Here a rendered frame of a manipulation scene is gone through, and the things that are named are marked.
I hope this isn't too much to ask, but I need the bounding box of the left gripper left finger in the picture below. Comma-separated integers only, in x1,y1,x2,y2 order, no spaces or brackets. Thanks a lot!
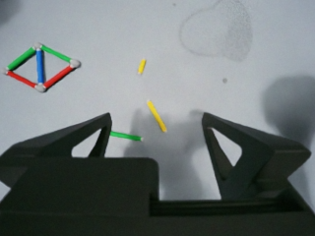
2,112,112,157

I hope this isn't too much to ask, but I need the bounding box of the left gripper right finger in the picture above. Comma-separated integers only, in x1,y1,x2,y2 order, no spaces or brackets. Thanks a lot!
201,112,312,200

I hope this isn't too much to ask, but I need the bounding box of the red rod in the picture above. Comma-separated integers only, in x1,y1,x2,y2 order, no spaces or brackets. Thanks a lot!
43,64,74,89
6,71,38,89

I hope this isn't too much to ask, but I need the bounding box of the grey steel ball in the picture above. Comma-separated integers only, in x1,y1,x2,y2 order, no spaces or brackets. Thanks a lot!
71,59,81,68
0,67,11,76
36,85,46,92
33,42,42,50

